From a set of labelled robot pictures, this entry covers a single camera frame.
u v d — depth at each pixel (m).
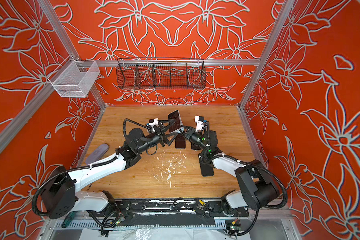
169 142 0.69
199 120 0.74
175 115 0.83
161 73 1.00
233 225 0.69
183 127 0.76
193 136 0.70
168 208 0.74
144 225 0.70
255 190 0.43
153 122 0.70
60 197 0.40
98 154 0.90
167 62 0.92
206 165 0.88
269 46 0.84
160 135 0.61
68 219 0.68
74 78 0.92
